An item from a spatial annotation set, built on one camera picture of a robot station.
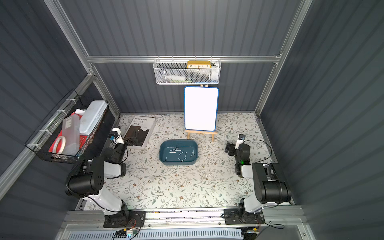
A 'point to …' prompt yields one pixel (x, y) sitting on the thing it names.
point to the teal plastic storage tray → (178, 152)
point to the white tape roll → (56, 144)
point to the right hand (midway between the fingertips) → (239, 142)
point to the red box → (82, 138)
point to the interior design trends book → (139, 132)
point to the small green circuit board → (135, 231)
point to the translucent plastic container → (71, 133)
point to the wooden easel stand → (200, 132)
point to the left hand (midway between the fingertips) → (128, 127)
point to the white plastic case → (91, 115)
